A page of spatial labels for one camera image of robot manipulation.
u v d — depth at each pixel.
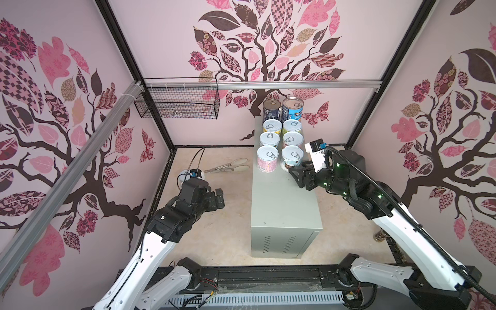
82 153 0.59
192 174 0.58
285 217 0.54
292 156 0.62
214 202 0.61
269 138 0.68
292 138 0.68
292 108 0.73
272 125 0.73
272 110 0.73
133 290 0.38
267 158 0.62
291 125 0.73
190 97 0.95
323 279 0.74
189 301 0.72
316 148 0.52
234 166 1.09
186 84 0.91
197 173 0.59
